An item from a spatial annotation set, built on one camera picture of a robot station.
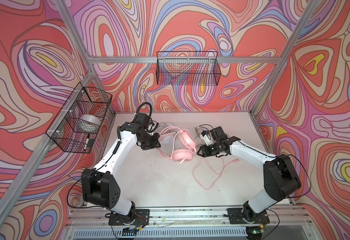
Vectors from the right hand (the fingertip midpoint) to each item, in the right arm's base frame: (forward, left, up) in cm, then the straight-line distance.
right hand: (201, 155), depth 89 cm
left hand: (+1, +23, +12) cm, 26 cm away
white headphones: (+11, +21, +3) cm, 24 cm away
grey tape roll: (+5, +57, +27) cm, 63 cm away
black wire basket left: (-1, +66, +28) cm, 72 cm away
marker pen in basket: (0, +59, +20) cm, 63 cm away
